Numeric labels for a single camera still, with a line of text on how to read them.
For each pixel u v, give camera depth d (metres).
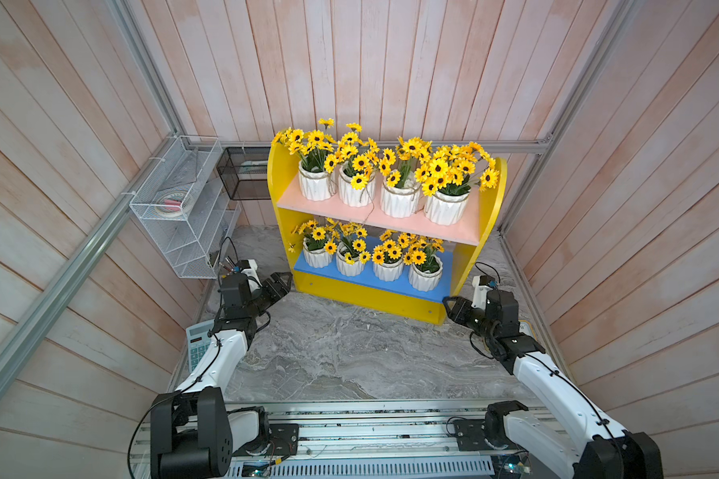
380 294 0.88
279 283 0.76
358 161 0.61
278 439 0.73
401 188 0.63
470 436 0.73
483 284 0.74
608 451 0.40
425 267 0.82
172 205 0.73
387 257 0.77
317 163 0.67
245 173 0.89
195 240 0.76
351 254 0.80
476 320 0.71
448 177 0.56
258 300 0.73
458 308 0.73
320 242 0.80
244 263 0.77
